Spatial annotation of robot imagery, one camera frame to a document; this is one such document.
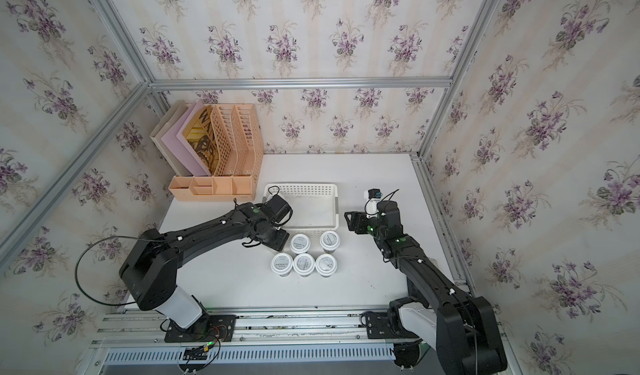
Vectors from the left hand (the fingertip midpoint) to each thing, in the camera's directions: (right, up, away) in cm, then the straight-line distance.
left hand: (280, 243), depth 86 cm
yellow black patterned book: (-34, +40, +13) cm, 54 cm away
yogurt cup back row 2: (+17, +1, 0) cm, 17 cm away
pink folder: (-39, +35, +3) cm, 52 cm away
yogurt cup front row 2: (+9, -5, -6) cm, 12 cm away
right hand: (+27, +10, -1) cm, 29 cm away
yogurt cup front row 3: (+16, -6, -6) cm, 18 cm away
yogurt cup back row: (+7, 0, -2) cm, 7 cm away
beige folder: (-43, +36, 0) cm, 56 cm away
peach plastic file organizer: (-21, +23, +16) cm, 35 cm away
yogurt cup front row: (+2, -5, -6) cm, 8 cm away
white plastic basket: (+12, +11, +16) cm, 22 cm away
